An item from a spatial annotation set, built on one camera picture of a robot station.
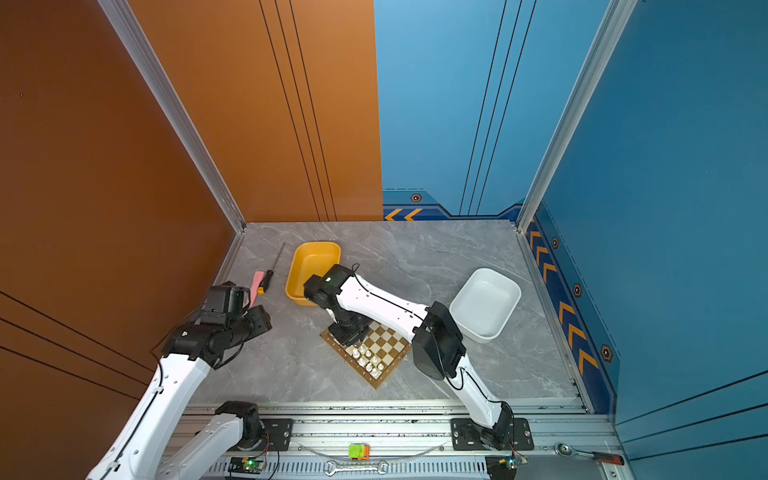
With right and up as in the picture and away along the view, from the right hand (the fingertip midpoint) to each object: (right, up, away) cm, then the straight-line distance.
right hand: (354, 342), depth 79 cm
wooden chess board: (+5, -6, +5) cm, 9 cm away
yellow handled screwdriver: (-34, +16, +26) cm, 45 cm away
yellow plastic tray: (-20, +22, +30) cm, 42 cm away
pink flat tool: (-37, +15, +24) cm, 46 cm away
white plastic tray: (+41, +7, +20) cm, 46 cm away
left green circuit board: (-23, -27, -9) cm, 36 cm away
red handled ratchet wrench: (+51, -22, -10) cm, 57 cm away
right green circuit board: (+37, -27, -8) cm, 47 cm away
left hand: (-24, +7, -1) cm, 25 cm away
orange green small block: (+3, -23, -10) cm, 25 cm away
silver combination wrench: (-4, -26, -10) cm, 28 cm away
